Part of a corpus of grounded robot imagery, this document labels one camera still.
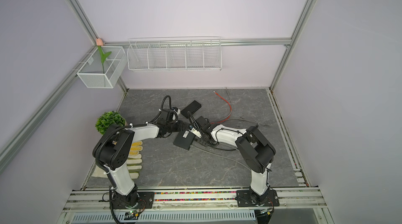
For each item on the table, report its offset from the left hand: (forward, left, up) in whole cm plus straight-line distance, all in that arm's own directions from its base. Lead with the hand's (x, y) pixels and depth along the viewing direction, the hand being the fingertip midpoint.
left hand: (186, 126), depth 97 cm
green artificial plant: (0, +41, +14) cm, 43 cm away
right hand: (-7, -12, -2) cm, 14 cm away
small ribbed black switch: (+17, -4, -3) cm, 17 cm away
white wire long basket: (+42, -12, +23) cm, 50 cm away
